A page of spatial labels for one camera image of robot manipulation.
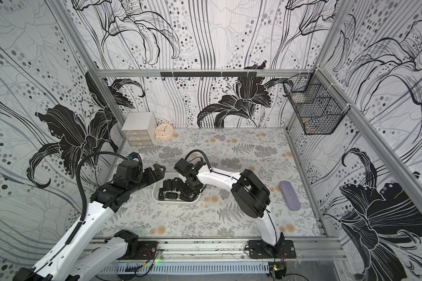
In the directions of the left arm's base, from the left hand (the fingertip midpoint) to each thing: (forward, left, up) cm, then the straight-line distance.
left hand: (161, 175), depth 77 cm
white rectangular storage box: (0, -2, -16) cm, 16 cm away
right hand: (0, -11, -15) cm, 19 cm away
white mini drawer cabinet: (+33, +22, -4) cm, 39 cm away
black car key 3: (-3, -2, -16) cm, 16 cm away
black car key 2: (-3, +3, -16) cm, 17 cm away
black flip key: (+3, -4, -15) cm, 15 cm away
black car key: (+3, 0, -15) cm, 15 cm away
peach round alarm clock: (+41, +11, -15) cm, 45 cm away
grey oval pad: (-3, -62, -13) cm, 63 cm away
